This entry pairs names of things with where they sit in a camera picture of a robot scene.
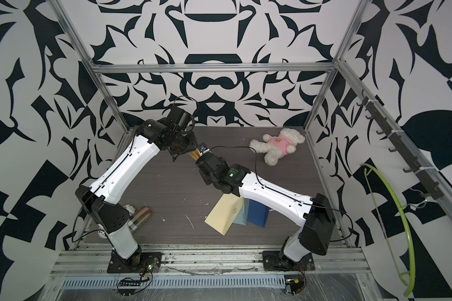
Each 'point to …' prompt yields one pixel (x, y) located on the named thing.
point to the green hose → (398, 271)
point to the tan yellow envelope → (195, 154)
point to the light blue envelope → (243, 216)
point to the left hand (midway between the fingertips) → (193, 142)
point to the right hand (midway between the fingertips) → (208, 162)
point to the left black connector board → (128, 291)
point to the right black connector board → (293, 283)
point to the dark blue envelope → (258, 213)
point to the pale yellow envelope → (225, 212)
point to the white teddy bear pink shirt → (277, 147)
